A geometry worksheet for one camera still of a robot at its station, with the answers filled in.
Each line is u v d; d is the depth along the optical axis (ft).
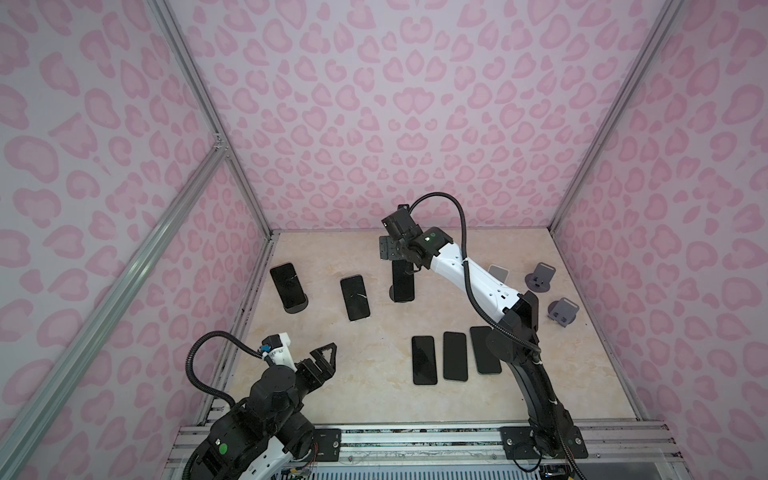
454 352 2.93
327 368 2.00
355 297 3.04
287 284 2.98
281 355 2.03
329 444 2.40
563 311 3.07
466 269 1.89
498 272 3.18
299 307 3.12
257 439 1.60
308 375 1.97
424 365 2.92
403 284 3.06
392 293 3.14
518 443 2.41
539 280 3.26
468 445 2.46
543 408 2.03
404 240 2.20
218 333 1.73
